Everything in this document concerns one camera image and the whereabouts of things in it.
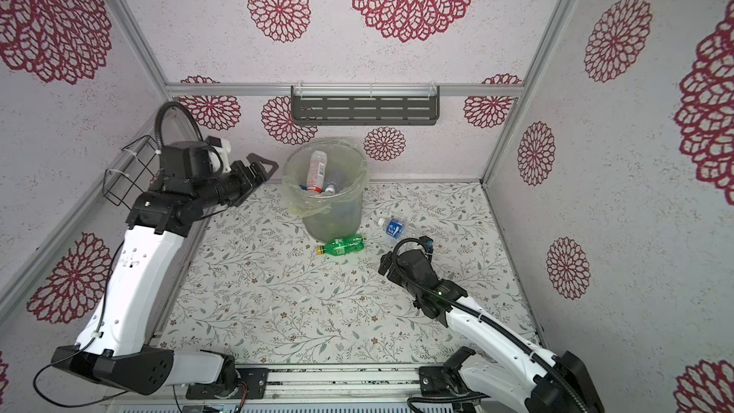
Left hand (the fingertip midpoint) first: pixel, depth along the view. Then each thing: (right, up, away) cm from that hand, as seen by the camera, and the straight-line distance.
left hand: (268, 176), depth 68 cm
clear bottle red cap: (+8, +4, +22) cm, 24 cm away
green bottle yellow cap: (+16, -20, +29) cm, 39 cm away
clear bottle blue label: (+33, -15, +32) cm, 49 cm away
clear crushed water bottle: (+12, -1, +20) cm, 24 cm away
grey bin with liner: (+10, +1, +23) cm, 25 cm away
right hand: (+30, -23, +14) cm, 40 cm away
